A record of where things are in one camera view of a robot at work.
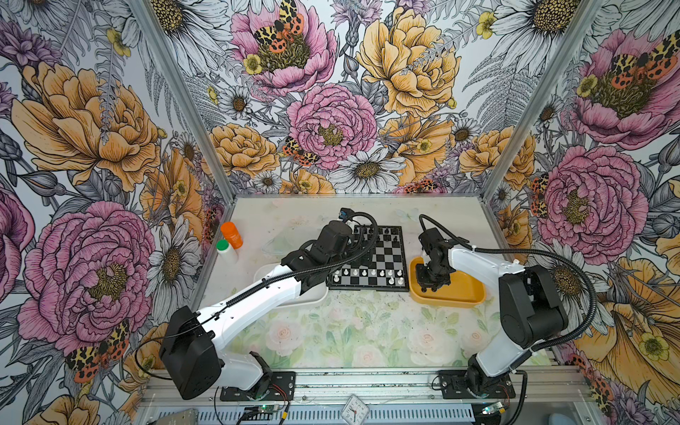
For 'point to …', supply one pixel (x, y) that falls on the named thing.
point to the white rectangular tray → (314, 295)
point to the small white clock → (355, 411)
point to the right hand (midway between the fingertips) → (425, 291)
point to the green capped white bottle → (227, 251)
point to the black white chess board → (388, 271)
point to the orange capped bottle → (232, 235)
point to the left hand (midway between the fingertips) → (358, 250)
